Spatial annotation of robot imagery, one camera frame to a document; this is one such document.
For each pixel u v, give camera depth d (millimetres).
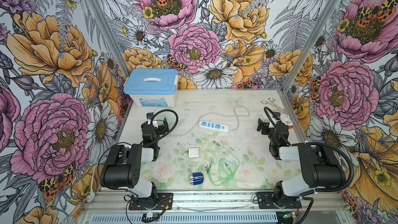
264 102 1152
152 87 999
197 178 794
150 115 793
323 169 453
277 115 795
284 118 997
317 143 519
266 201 732
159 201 734
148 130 715
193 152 875
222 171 837
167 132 770
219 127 987
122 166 464
